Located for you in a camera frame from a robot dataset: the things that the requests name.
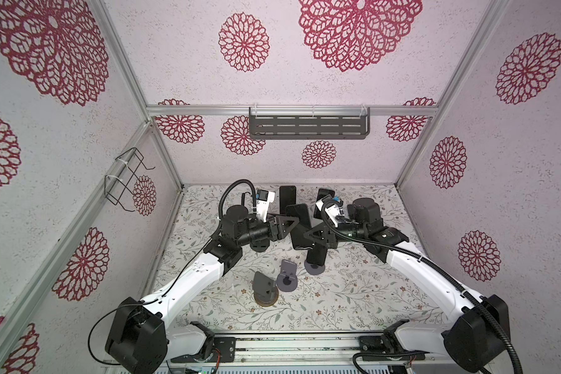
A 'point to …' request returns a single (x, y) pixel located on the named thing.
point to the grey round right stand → (314, 269)
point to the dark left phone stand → (259, 245)
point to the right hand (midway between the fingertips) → (306, 231)
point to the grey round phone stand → (287, 280)
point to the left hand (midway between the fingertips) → (293, 222)
